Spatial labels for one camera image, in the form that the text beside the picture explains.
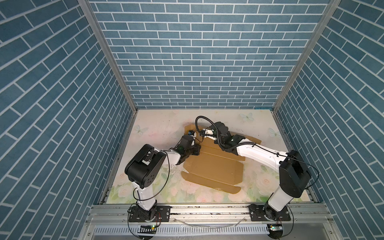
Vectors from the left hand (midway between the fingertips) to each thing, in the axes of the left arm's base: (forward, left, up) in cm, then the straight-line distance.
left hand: (200, 146), depth 96 cm
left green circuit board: (-43, +27, -6) cm, 51 cm away
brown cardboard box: (-13, -9, -4) cm, 17 cm away
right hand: (+4, -11, +16) cm, 20 cm away
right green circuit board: (-44, -37, -6) cm, 57 cm away
